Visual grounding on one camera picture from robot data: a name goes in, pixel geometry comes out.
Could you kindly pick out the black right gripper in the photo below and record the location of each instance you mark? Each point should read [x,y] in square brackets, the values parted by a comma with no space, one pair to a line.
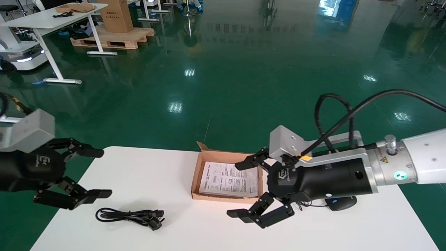
[324,181]

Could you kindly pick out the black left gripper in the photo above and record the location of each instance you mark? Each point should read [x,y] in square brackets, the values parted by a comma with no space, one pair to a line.
[28,170]

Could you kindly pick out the black power adapter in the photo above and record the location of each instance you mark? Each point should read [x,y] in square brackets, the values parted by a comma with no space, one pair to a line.
[343,203]

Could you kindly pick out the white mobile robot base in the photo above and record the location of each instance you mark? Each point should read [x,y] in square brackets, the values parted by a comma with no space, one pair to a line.
[21,59]

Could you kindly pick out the brown cardboard storage box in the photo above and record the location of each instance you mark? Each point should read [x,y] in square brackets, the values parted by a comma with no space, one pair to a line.
[195,181]

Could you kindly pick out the white printed instruction sheet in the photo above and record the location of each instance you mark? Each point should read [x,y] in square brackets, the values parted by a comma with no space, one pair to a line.
[226,181]

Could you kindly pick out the wooden pallet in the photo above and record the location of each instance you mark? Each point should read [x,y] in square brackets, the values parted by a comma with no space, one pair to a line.
[118,38]

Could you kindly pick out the white desk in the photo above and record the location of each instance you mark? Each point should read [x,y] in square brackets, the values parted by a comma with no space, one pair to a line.
[41,21]

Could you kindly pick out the tall brown cardboard carton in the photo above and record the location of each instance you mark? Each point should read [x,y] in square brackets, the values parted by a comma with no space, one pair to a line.
[116,17]

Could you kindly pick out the flat brown cardboard piece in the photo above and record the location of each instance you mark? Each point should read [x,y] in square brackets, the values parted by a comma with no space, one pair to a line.
[76,7]

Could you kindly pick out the black office chair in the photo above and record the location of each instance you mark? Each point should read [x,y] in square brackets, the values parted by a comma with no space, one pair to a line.
[8,7]

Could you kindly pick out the blue shoe cover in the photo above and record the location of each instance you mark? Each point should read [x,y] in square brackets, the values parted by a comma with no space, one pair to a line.
[181,7]
[200,8]

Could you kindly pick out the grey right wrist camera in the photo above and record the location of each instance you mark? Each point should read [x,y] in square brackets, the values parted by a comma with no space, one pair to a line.
[284,143]

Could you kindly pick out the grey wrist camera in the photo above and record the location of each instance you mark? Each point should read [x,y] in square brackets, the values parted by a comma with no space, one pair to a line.
[284,143]
[31,130]

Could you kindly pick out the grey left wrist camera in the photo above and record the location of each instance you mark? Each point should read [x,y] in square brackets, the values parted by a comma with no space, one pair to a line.
[31,130]

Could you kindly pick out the white table leg frame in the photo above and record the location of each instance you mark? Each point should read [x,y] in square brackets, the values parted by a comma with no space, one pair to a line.
[146,14]

